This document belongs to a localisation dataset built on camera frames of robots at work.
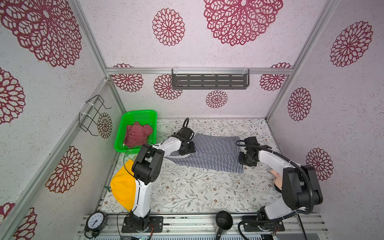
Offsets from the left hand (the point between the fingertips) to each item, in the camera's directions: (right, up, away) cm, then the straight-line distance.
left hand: (192, 152), depth 100 cm
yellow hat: (-39, -16, -16) cm, 45 cm away
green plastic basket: (-36, +25, +11) cm, 45 cm away
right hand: (+31, -3, -7) cm, 32 cm away
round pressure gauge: (-47, -30, -27) cm, 62 cm away
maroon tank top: (-39, +12, +6) cm, 42 cm away
